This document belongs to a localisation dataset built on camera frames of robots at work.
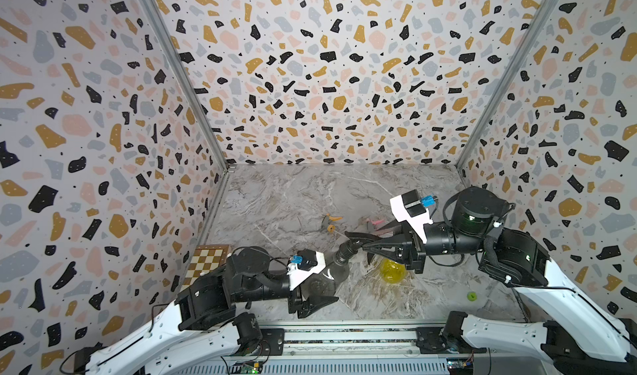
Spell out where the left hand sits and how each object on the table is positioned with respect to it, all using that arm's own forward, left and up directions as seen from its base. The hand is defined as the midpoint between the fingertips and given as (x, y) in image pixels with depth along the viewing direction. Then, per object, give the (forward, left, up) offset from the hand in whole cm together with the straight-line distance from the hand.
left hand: (334, 281), depth 54 cm
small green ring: (+5, -46, -31) cm, 55 cm away
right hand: (+2, -6, +13) cm, 15 cm away
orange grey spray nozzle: (+34, +3, -31) cm, 46 cm away
